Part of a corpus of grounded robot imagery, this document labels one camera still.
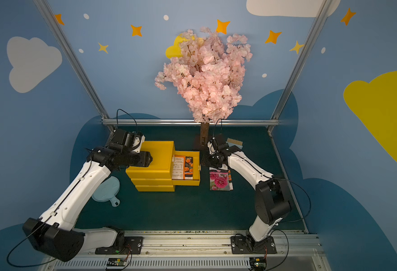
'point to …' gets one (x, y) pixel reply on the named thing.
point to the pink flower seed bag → (219, 178)
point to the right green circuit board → (257, 263)
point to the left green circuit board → (116, 262)
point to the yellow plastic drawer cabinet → (158, 176)
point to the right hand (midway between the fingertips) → (205, 160)
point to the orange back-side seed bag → (179, 167)
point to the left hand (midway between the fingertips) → (146, 156)
